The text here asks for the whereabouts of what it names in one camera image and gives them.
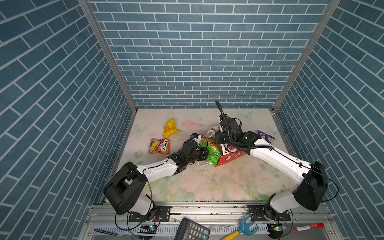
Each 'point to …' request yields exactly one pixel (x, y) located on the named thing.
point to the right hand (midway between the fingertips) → (214, 132)
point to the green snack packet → (213, 153)
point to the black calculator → (190, 230)
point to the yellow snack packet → (170, 128)
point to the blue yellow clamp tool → (245, 229)
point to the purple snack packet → (267, 137)
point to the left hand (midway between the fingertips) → (209, 151)
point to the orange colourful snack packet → (159, 146)
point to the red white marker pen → (310, 226)
